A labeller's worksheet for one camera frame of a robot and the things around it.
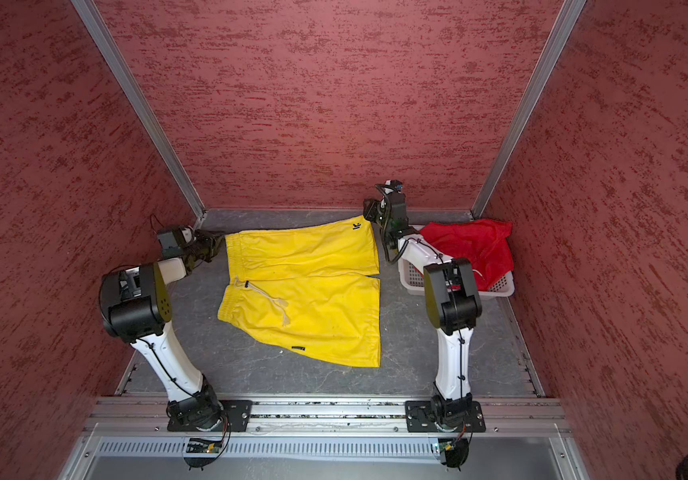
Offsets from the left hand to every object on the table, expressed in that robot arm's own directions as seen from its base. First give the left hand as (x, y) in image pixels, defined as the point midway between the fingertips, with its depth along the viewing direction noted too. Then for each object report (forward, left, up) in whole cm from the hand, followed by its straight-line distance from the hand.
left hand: (227, 235), depth 100 cm
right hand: (+6, -47, +9) cm, 49 cm away
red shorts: (-1, -89, -2) cm, 89 cm away
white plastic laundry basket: (-24, -58, +25) cm, 68 cm away
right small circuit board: (-58, -67, -11) cm, 89 cm away
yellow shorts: (-15, -29, -10) cm, 35 cm away
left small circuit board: (-58, -6, -13) cm, 60 cm away
